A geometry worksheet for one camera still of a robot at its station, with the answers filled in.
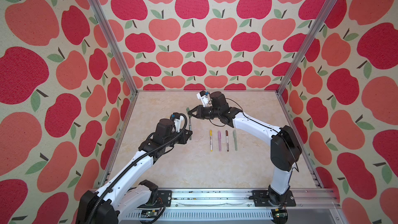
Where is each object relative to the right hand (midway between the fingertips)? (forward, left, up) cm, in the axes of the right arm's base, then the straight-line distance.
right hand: (191, 112), depth 81 cm
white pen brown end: (-2, -22, -23) cm, 32 cm away
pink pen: (-1, -17, -22) cm, 28 cm away
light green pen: (-1, -27, -24) cm, 36 cm away
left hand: (-10, -3, -5) cm, 12 cm away
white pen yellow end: (-5, -12, -21) cm, 25 cm away
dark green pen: (-7, 0, -3) cm, 8 cm away
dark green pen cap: (+1, +2, 0) cm, 2 cm away
